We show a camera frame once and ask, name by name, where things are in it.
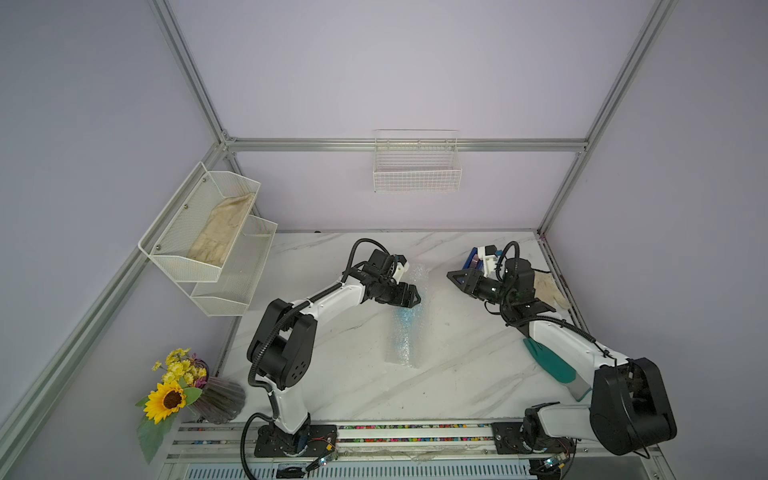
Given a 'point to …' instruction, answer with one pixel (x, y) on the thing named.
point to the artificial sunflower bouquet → (183, 376)
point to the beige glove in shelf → (221, 229)
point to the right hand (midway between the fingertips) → (450, 281)
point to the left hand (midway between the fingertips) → (408, 300)
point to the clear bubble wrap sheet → (418, 275)
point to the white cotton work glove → (546, 288)
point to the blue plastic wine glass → (405, 321)
